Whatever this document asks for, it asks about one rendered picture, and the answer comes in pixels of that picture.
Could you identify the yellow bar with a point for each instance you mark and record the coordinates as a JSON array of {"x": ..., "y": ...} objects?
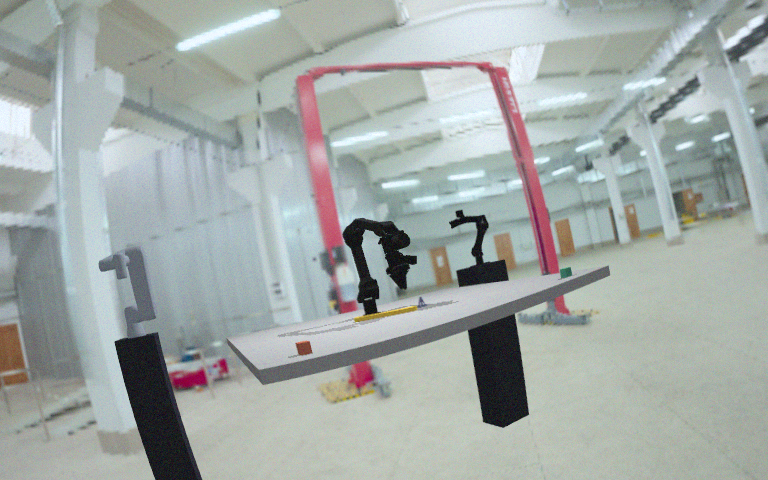
[{"x": 386, "y": 314}]

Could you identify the small orange-brown block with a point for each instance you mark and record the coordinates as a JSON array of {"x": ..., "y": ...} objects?
[{"x": 303, "y": 347}]

